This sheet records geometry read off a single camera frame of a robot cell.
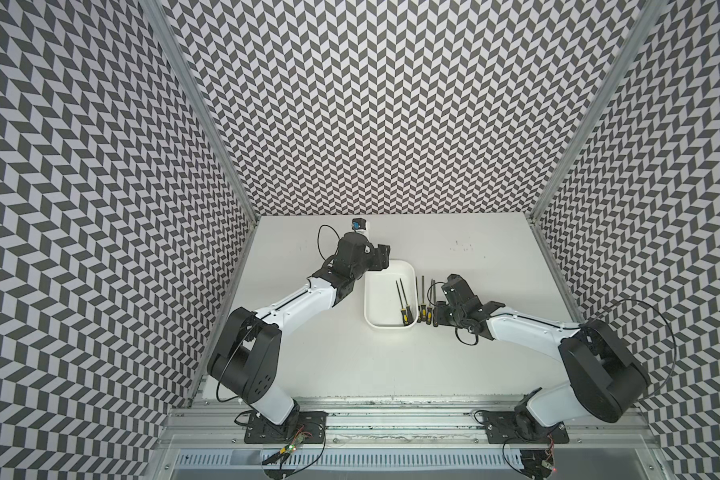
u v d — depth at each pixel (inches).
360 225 29.7
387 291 38.7
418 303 37.1
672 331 26.5
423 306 37.0
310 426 28.4
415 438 28.5
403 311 36.8
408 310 36.5
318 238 28.5
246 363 17.1
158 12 28.0
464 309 27.2
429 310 36.6
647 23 26.9
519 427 25.7
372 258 30.3
